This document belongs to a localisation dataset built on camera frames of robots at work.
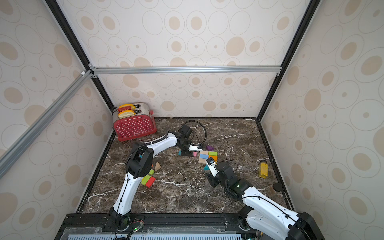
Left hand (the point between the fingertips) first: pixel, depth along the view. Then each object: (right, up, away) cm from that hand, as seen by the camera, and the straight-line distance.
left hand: (194, 150), depth 99 cm
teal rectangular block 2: (-23, +1, -35) cm, 42 cm away
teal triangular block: (+7, -10, -9) cm, 15 cm away
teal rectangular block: (-10, -2, +1) cm, 10 cm away
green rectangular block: (+13, -2, 0) cm, 13 cm away
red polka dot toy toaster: (-36, +17, +1) cm, 40 cm away
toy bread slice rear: (-42, +29, 0) cm, 51 cm away
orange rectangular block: (+13, -5, -1) cm, 14 cm away
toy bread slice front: (-44, +24, -5) cm, 51 cm away
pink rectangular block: (0, -2, -2) cm, 3 cm away
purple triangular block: (+10, +1, +1) cm, 10 cm away
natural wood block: (+5, -6, -5) cm, 9 cm away
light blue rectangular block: (+6, -4, -3) cm, 7 cm away
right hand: (+8, -11, -17) cm, 21 cm away
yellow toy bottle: (+40, -10, -12) cm, 43 cm away
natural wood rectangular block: (+6, -2, 0) cm, 6 cm away
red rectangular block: (-26, -17, -14) cm, 34 cm away
